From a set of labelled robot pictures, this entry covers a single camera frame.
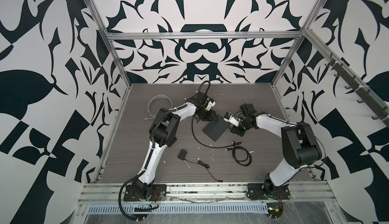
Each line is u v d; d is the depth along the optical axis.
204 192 0.76
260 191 0.75
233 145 0.89
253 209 0.71
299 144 0.48
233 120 0.86
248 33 0.94
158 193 0.74
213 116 0.91
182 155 0.87
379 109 0.54
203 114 0.88
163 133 0.59
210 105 0.94
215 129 0.96
